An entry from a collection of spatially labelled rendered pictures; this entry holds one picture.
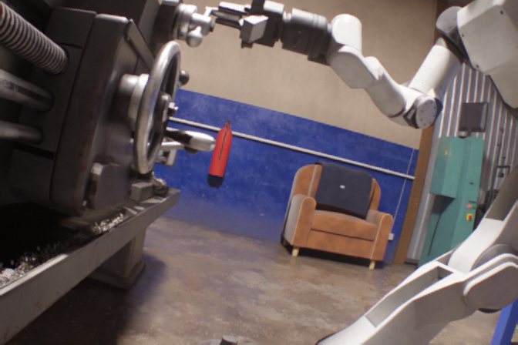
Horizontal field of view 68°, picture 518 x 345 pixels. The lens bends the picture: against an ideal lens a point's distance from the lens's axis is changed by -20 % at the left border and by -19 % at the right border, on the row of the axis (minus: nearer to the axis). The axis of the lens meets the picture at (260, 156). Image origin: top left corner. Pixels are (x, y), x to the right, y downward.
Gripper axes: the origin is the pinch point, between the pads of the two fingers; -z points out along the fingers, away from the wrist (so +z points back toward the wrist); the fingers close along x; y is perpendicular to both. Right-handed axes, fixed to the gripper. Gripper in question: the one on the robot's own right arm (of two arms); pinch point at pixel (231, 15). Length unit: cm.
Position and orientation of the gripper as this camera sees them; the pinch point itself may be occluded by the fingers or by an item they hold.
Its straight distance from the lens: 90.6
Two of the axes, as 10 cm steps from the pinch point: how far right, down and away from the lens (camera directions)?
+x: -2.2, 7.1, 6.7
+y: 1.0, -6.7, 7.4
